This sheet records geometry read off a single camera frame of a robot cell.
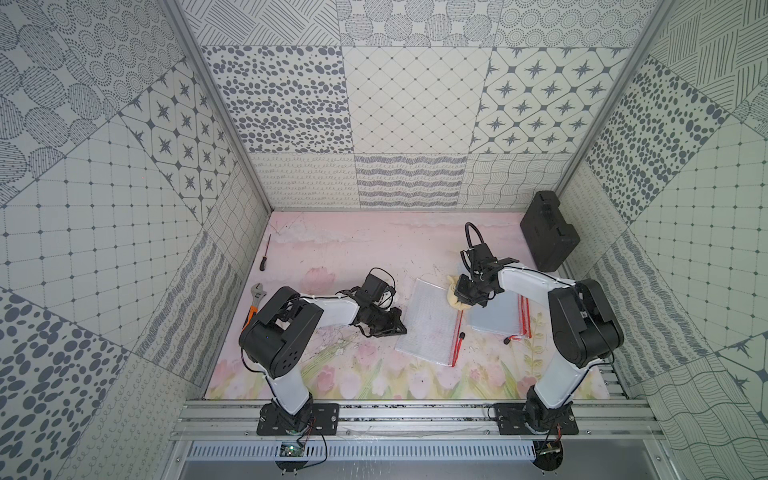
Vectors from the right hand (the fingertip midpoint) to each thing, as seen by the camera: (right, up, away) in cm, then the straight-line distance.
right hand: (457, 301), depth 94 cm
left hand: (-14, -9, -8) cm, 19 cm away
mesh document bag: (+16, -3, -2) cm, 17 cm away
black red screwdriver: (-67, +13, +11) cm, 69 cm away
